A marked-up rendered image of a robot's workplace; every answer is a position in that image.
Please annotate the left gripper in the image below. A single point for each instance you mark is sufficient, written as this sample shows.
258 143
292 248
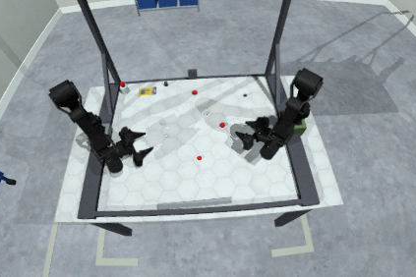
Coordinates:
248 141

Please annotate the grey flat bar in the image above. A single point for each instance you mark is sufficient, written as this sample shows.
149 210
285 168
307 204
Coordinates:
194 203

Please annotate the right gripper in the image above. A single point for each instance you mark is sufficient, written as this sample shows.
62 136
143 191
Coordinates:
139 156

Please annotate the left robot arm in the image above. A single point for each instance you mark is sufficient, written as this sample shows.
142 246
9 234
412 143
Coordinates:
307 83

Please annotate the yellow blister-pack card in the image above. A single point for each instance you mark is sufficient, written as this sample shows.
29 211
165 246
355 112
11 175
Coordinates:
151 90

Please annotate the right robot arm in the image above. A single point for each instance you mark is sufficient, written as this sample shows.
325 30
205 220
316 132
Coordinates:
65 94

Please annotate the grey cylinder with red cap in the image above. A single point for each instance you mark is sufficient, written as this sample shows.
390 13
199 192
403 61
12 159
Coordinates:
124 88

